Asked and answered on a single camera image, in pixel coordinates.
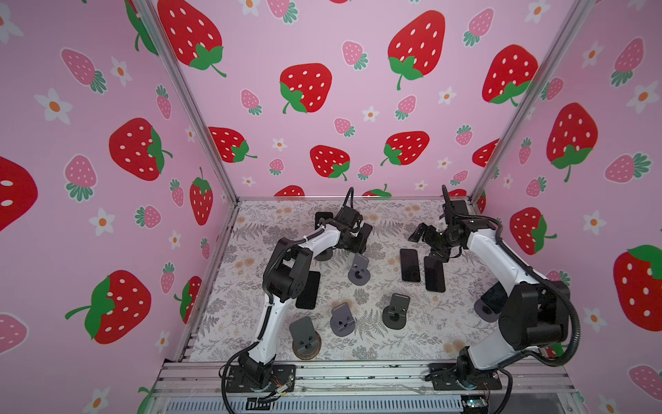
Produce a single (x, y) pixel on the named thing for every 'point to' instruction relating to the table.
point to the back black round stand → (325, 255)
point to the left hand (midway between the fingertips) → (361, 246)
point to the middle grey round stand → (359, 273)
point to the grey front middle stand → (342, 322)
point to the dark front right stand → (395, 315)
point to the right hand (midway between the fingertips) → (415, 245)
